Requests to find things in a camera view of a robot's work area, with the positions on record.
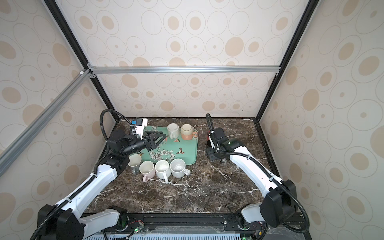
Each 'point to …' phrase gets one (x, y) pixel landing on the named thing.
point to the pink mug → (147, 169)
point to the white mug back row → (173, 130)
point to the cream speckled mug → (177, 168)
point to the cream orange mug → (187, 132)
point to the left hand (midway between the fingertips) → (166, 135)
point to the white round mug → (162, 170)
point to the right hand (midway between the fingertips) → (214, 152)
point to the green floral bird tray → (169, 149)
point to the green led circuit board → (139, 227)
